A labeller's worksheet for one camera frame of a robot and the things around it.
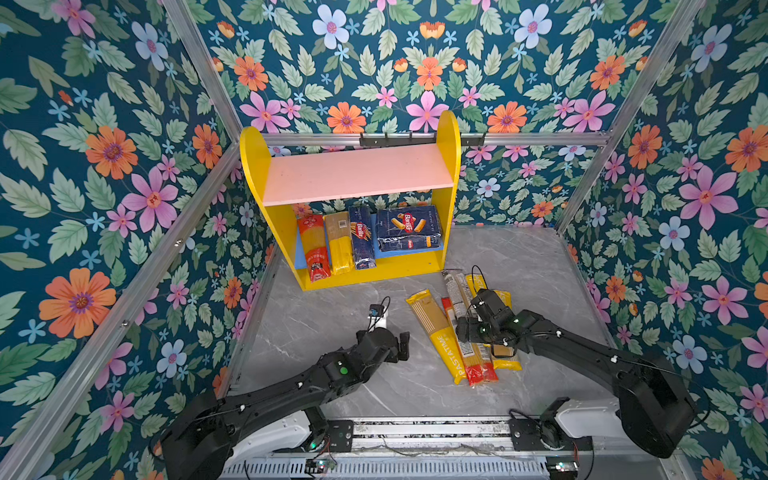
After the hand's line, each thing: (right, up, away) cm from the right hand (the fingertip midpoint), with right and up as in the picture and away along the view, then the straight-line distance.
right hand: (467, 329), depth 86 cm
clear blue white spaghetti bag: (-1, +10, +9) cm, 13 cm away
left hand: (-19, +1, -7) cm, 21 cm away
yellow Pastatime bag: (+6, +13, +15) cm, 21 cm away
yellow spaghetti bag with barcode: (-39, +26, +7) cm, 47 cm away
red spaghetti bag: (-46, +24, +5) cm, 52 cm away
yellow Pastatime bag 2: (+6, -2, -15) cm, 16 cm away
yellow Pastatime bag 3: (-11, +4, +8) cm, 14 cm away
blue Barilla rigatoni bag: (-17, +30, +6) cm, 36 cm away
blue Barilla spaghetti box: (-32, +28, +7) cm, 43 cm away
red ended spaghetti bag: (+2, -7, -3) cm, 8 cm away
